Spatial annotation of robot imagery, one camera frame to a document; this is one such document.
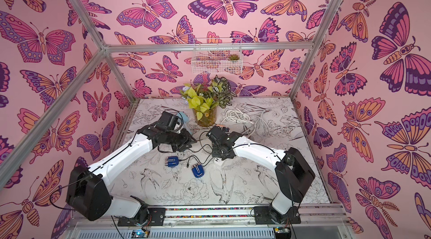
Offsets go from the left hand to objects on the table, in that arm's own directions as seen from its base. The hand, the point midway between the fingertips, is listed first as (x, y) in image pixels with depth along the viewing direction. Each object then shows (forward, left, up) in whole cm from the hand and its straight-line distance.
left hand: (198, 141), depth 81 cm
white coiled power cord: (+28, -21, -14) cm, 38 cm away
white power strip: (-4, -10, -13) cm, 17 cm away
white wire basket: (+45, -9, +18) cm, 49 cm away
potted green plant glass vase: (+21, -2, +8) cm, 22 cm away
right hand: (-1, -10, -8) cm, 12 cm away
